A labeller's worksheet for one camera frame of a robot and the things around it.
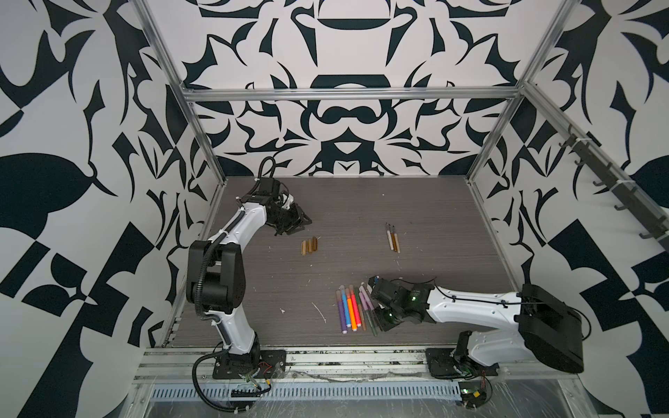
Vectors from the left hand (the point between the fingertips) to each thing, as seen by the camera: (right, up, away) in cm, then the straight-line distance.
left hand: (306, 219), depth 91 cm
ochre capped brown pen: (+33, -7, +10) cm, 36 cm away
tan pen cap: (-2, -11, +6) cm, 13 cm away
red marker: (+16, -27, -7) cm, 33 cm away
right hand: (+22, -30, -8) cm, 38 cm away
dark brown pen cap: (+2, -10, +8) cm, 13 cm away
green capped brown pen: (+18, -28, -7) cm, 34 cm away
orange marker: (+15, -28, -8) cm, 33 cm away
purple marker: (+13, -31, -10) cm, 35 cm away
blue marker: (+13, -27, -6) cm, 31 cm away
